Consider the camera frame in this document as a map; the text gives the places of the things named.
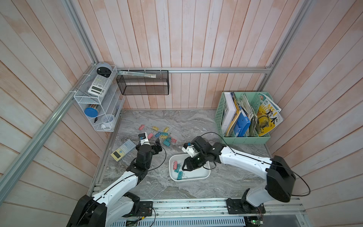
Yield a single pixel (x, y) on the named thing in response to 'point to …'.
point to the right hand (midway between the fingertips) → (184, 167)
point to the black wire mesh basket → (143, 82)
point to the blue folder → (242, 124)
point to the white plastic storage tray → (199, 173)
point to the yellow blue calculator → (128, 145)
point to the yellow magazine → (269, 115)
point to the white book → (229, 110)
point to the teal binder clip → (180, 175)
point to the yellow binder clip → (156, 128)
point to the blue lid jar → (90, 112)
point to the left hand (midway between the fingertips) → (152, 141)
